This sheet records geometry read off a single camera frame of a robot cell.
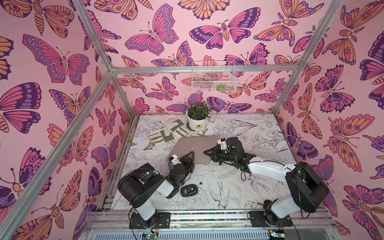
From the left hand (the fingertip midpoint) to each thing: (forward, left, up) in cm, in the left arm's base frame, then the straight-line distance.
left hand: (197, 151), depth 85 cm
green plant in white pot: (+25, 0, +4) cm, 25 cm away
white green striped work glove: (+21, +24, -12) cm, 34 cm away
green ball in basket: (+47, -17, +10) cm, 51 cm away
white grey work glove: (+28, +15, -9) cm, 33 cm away
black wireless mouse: (-18, +5, -11) cm, 21 cm away
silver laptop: (+16, 0, -18) cm, 24 cm away
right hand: (-2, -3, +3) cm, 5 cm away
